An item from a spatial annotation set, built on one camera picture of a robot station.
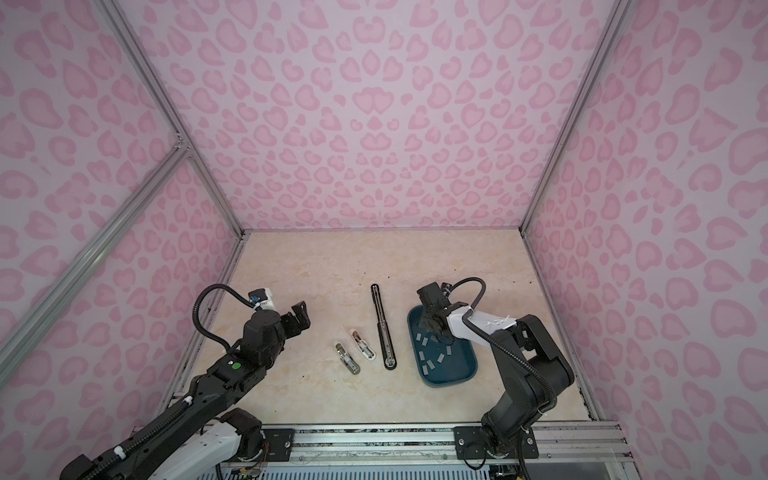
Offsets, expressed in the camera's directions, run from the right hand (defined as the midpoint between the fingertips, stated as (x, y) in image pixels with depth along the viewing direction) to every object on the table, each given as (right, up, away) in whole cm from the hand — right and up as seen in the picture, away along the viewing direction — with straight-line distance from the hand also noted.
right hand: (430, 319), depth 94 cm
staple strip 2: (-4, -5, -3) cm, 7 cm away
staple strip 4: (-3, -9, -6) cm, 12 cm away
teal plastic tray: (+2, -11, -8) cm, 14 cm away
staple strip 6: (-1, -11, -8) cm, 14 cm away
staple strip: (-2, -6, -4) cm, 7 cm away
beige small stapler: (-25, -10, -8) cm, 28 cm away
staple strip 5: (+2, -10, -7) cm, 12 cm away
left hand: (-39, +7, -13) cm, 41 cm away
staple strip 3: (+5, -8, -6) cm, 11 cm away
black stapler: (-13, -9, -8) cm, 17 cm away
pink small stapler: (-21, -7, -6) cm, 22 cm away
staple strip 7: (-3, -12, -9) cm, 16 cm away
